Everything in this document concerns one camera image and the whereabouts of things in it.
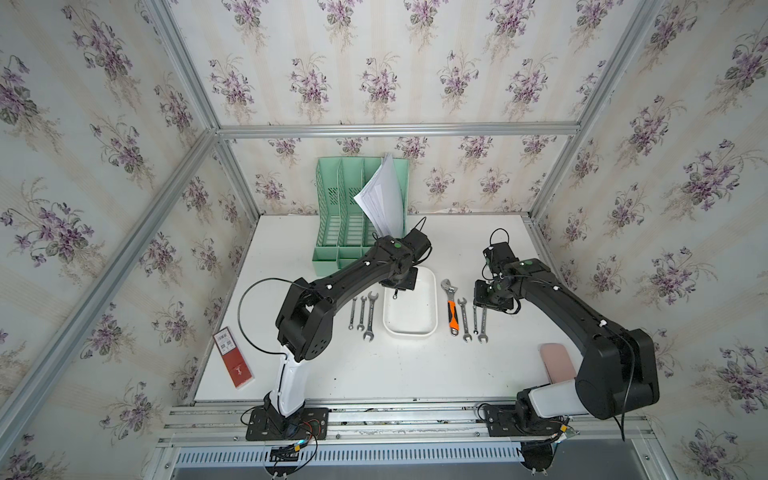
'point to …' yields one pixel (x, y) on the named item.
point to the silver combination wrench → (462, 303)
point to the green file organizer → (343, 230)
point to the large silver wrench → (369, 333)
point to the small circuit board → (288, 453)
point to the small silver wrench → (362, 325)
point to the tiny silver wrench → (395, 294)
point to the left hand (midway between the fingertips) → (406, 285)
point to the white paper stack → (382, 198)
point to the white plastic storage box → (414, 313)
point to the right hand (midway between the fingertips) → (482, 302)
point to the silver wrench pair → (483, 334)
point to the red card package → (234, 357)
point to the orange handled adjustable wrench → (453, 318)
